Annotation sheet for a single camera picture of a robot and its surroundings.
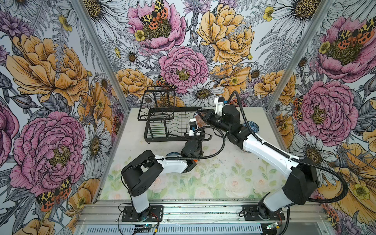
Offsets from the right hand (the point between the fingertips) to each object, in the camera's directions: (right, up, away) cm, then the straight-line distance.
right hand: (196, 114), depth 75 cm
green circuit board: (-23, -53, -4) cm, 58 cm away
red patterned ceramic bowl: (+2, -4, -8) cm, 9 cm away
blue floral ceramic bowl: (-14, -23, +13) cm, 30 cm away
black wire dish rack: (-18, -4, +10) cm, 21 cm away
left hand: (-1, -4, +5) cm, 6 cm away
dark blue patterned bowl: (+42, -7, +30) cm, 52 cm away
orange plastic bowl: (-1, -22, -6) cm, 23 cm away
